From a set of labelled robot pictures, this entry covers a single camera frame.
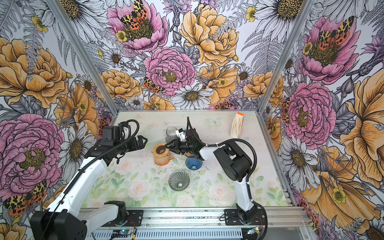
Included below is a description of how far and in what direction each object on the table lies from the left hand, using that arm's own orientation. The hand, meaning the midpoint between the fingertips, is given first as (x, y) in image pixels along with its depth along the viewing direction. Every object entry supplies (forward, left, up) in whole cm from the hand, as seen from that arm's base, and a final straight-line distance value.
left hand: (139, 146), depth 81 cm
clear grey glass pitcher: (+13, -15, -8) cm, 21 cm away
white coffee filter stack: (+23, -59, -11) cm, 64 cm away
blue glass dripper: (-3, -29, -14) cm, 32 cm away
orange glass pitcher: (0, -10, -17) cm, 20 cm away
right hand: (+1, -13, -7) cm, 15 cm away
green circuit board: (-36, +5, -18) cm, 41 cm away
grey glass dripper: (-13, -21, -14) cm, 28 cm away
